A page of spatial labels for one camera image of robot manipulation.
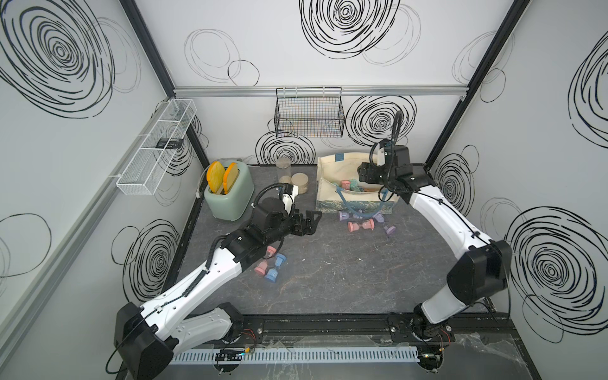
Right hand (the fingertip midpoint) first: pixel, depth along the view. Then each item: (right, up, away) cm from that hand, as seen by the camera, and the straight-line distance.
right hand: (370, 168), depth 83 cm
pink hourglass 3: (+2, -22, +13) cm, 26 cm away
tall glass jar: (-33, +1, +20) cm, 39 cm away
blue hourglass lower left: (-35, -38, -1) cm, 52 cm away
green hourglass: (-2, -6, +19) cm, 20 cm away
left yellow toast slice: (-58, -3, +6) cm, 58 cm away
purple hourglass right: (+8, -20, +15) cm, 26 cm away
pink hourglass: (-6, -6, +17) cm, 19 cm away
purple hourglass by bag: (-7, -19, +16) cm, 25 cm away
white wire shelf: (-73, 0, -9) cm, 74 cm away
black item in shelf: (-67, +8, -5) cm, 68 cm away
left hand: (-21, -15, -12) cm, 28 cm away
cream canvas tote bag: (-11, -8, +1) cm, 13 cm away
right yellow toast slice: (-52, -3, +6) cm, 52 cm away
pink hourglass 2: (-39, -36, +2) cm, 53 cm away
